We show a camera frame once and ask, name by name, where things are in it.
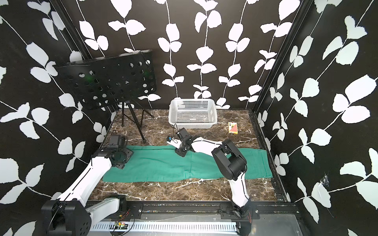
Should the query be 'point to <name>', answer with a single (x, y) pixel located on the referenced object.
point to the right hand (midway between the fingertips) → (177, 146)
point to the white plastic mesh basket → (193, 113)
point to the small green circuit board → (121, 225)
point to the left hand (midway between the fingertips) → (130, 153)
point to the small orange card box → (233, 128)
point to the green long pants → (165, 164)
